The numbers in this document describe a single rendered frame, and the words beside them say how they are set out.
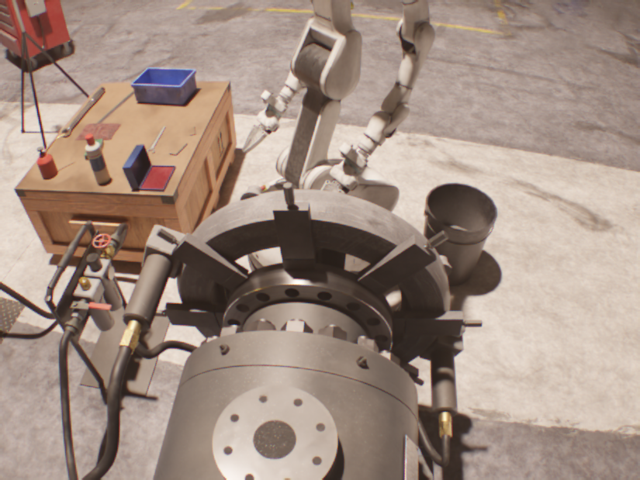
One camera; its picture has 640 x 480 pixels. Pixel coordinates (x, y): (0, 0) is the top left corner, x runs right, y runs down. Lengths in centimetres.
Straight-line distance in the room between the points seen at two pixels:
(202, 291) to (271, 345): 44
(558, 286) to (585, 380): 51
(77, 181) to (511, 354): 200
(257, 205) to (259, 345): 34
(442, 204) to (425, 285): 107
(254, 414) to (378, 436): 24
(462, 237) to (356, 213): 99
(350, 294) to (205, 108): 160
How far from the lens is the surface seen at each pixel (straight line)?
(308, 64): 168
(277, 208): 107
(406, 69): 165
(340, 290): 117
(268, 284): 119
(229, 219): 118
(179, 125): 247
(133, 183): 209
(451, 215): 235
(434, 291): 128
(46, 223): 252
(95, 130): 258
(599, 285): 260
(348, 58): 163
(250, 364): 98
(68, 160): 246
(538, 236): 269
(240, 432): 87
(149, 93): 268
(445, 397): 144
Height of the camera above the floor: 172
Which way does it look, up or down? 45 degrees down
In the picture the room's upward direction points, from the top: straight up
